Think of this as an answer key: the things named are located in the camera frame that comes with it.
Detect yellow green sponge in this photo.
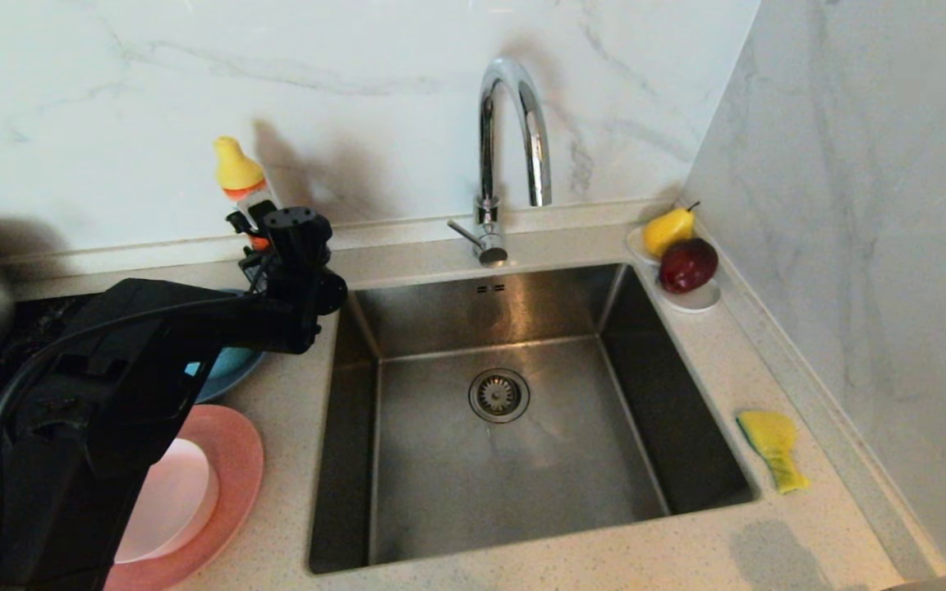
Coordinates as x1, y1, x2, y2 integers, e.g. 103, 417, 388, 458
736, 410, 811, 494

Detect black induction cooktop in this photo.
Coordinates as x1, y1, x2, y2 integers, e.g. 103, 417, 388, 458
0, 291, 125, 460

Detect grey-blue plate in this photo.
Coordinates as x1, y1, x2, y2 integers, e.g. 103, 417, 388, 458
186, 349, 267, 405

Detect yellow pear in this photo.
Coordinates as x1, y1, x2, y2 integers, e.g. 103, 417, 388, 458
643, 203, 700, 259

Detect pale pink bowl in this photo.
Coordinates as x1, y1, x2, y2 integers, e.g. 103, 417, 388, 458
116, 438, 220, 564

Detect stainless steel sink basin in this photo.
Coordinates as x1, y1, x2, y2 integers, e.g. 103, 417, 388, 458
307, 263, 757, 574

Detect round metal drain strainer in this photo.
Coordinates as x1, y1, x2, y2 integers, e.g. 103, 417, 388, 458
469, 369, 531, 424

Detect pink plate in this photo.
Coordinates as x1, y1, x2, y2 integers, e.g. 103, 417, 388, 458
103, 404, 265, 591

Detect small white dish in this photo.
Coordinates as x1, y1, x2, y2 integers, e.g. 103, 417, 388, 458
626, 227, 722, 314

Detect dark red apple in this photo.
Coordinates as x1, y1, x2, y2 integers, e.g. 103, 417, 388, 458
658, 239, 719, 296

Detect chrome gooseneck faucet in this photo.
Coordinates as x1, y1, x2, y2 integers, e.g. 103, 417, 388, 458
449, 56, 554, 268

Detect teal bowl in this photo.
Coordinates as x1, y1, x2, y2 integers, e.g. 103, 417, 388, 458
186, 347, 257, 378

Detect orange detergent bottle yellow cap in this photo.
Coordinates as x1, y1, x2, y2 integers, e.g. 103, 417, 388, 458
212, 135, 278, 251

